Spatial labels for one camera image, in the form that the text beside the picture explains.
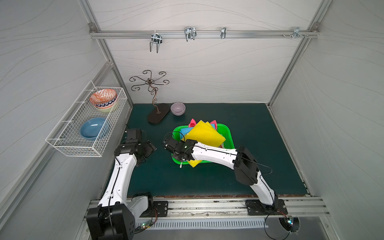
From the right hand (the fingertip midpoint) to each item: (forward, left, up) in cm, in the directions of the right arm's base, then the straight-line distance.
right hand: (180, 146), depth 86 cm
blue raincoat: (+11, -1, 0) cm, 11 cm away
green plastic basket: (+16, -27, -4) cm, 32 cm away
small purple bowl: (+36, +7, -6) cm, 37 cm away
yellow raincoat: (+9, -15, +1) cm, 17 cm away
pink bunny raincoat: (+18, -6, -1) cm, 19 cm away
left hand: (-6, +16, +3) cm, 18 cm away
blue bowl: (-5, +37, +24) cm, 45 cm away
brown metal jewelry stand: (+34, +18, -5) cm, 39 cm away
